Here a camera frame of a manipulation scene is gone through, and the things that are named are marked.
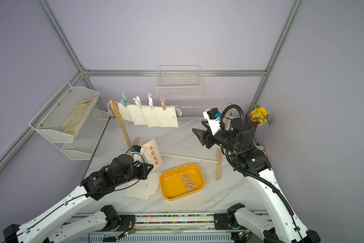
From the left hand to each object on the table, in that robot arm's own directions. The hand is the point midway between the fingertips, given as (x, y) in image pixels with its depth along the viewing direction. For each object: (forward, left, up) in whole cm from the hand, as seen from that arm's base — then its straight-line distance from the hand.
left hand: (151, 169), depth 71 cm
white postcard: (-5, +7, -18) cm, 20 cm away
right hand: (+10, -22, +20) cm, 31 cm away
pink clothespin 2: (0, -18, -18) cm, 26 cm away
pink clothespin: (-3, -19, -18) cm, 26 cm away
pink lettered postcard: (+7, 0, +4) cm, 8 cm away
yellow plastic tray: (-2, -8, -18) cm, 20 cm away
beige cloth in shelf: (+21, +43, +11) cm, 49 cm away
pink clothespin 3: (+4, -16, -18) cm, 25 cm away
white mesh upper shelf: (+22, +48, +12) cm, 54 cm away
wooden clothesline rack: (+28, +21, -18) cm, 39 cm away
